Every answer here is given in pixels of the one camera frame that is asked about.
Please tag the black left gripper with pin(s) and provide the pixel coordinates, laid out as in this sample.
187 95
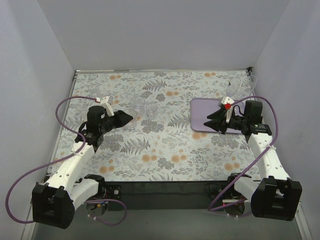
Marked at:
115 120

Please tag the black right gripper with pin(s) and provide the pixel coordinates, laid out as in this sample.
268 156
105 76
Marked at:
224 122

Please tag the clear faceted tumbler glass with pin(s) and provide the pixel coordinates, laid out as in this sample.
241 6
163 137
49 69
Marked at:
133 123

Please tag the clear tall tumbler glass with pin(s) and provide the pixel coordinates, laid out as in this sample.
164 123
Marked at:
138 104

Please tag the clear champagne flute glass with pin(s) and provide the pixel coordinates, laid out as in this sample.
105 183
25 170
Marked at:
233 86

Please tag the clear wine glass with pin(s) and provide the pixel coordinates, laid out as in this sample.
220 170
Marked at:
249 86

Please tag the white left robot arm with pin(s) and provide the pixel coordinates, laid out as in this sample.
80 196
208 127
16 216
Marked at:
54 202

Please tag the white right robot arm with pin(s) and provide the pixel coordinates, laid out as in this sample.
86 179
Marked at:
264 183

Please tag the lilac plastic tray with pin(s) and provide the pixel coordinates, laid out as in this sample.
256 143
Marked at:
200 108

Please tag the small clear tumbler glass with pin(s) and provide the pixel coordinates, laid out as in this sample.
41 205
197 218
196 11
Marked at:
151 110

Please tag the floral patterned tablecloth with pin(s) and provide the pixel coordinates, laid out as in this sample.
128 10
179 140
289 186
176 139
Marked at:
164 148

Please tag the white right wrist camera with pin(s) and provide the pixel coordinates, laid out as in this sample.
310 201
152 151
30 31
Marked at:
226 103

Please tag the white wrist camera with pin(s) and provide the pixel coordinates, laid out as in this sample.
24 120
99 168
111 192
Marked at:
226 103
105 102

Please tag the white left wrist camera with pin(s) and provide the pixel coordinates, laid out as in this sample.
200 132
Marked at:
105 102

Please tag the aluminium frame rail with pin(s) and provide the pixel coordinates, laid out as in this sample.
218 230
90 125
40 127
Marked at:
84 189

